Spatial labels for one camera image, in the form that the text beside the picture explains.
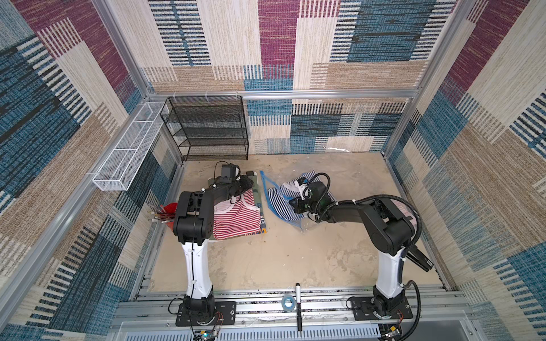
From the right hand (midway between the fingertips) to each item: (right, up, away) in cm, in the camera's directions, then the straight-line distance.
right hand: (292, 203), depth 99 cm
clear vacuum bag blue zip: (-11, +9, 0) cm, 15 cm away
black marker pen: (0, -33, -25) cm, 41 cm away
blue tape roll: (-4, -33, -25) cm, 42 cm away
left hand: (-19, +9, +7) cm, 22 cm away
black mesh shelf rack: (-41, +38, +9) cm, 57 cm away
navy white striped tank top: (-5, +4, -3) cm, 7 cm away
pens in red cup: (-53, -3, -15) cm, 55 cm away
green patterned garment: (-17, +5, +4) cm, 18 cm away
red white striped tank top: (-25, -5, -5) cm, 26 cm away
